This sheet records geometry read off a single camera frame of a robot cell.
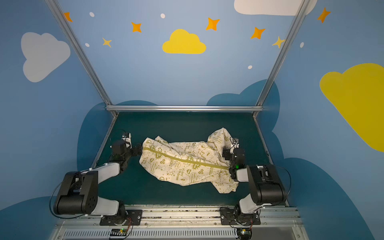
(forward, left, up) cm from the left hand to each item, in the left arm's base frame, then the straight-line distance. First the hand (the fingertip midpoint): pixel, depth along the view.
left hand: (132, 144), depth 93 cm
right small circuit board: (-45, -65, -11) cm, 80 cm away
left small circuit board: (-45, -2, -11) cm, 46 cm away
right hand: (+1, -65, -1) cm, 65 cm away
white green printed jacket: (-12, -37, -1) cm, 39 cm away
